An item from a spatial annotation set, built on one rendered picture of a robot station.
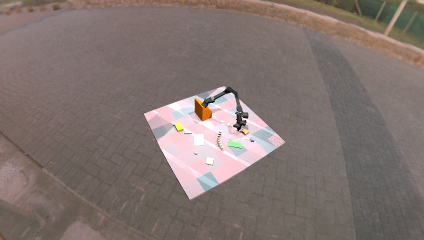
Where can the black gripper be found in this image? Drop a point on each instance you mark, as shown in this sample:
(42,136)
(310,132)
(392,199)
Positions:
(237,125)

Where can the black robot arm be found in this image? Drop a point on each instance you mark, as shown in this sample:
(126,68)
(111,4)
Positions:
(228,90)

